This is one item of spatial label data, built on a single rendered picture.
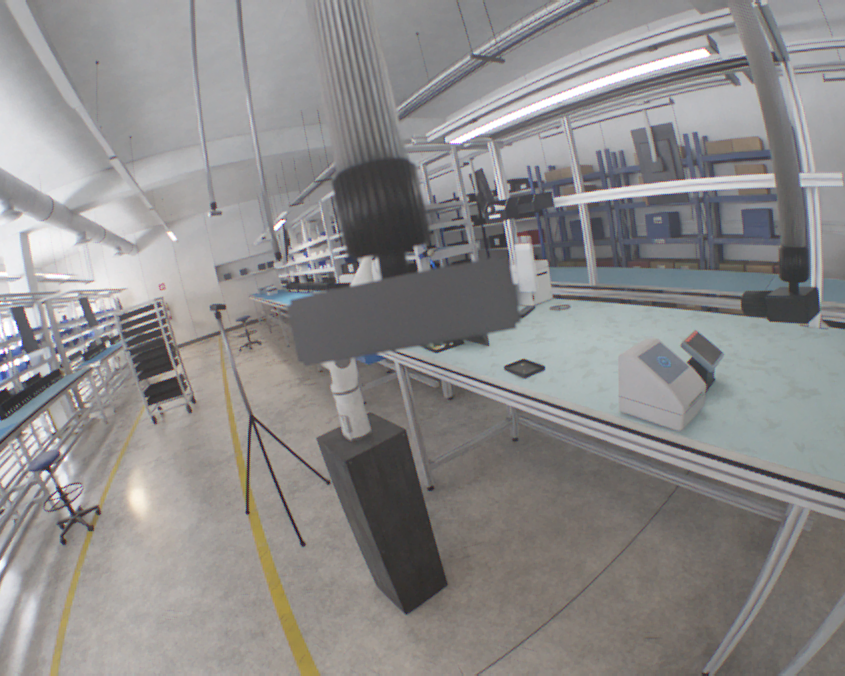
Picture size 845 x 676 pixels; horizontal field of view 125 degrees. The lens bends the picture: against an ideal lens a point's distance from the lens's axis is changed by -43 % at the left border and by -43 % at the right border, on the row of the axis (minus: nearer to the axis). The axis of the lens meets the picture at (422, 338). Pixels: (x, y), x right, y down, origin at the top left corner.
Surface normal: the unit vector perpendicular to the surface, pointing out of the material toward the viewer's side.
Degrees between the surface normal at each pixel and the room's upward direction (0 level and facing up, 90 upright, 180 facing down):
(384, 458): 90
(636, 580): 0
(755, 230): 90
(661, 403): 90
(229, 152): 90
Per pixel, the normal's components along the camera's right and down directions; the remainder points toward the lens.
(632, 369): -0.87, 0.29
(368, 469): 0.61, 0.09
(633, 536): -0.20, -0.95
